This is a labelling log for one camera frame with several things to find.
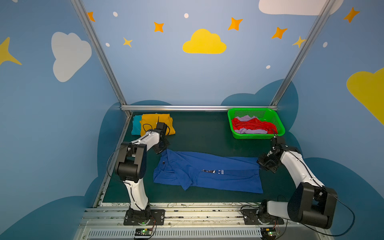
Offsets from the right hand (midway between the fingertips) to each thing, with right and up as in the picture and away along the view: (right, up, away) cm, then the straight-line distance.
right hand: (261, 163), depth 85 cm
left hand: (-58, +8, +14) cm, 60 cm away
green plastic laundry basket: (+15, +31, +31) cm, 46 cm away
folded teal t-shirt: (-84, +23, +29) cm, 92 cm away
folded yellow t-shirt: (-73, +25, +25) cm, 81 cm away
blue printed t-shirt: (-40, -6, +6) cm, 41 cm away
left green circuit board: (-62, -29, -15) cm, 70 cm away
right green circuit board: (-3, -30, -14) cm, 33 cm away
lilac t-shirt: (+2, +28, +30) cm, 41 cm away
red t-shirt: (+7, +24, +26) cm, 36 cm away
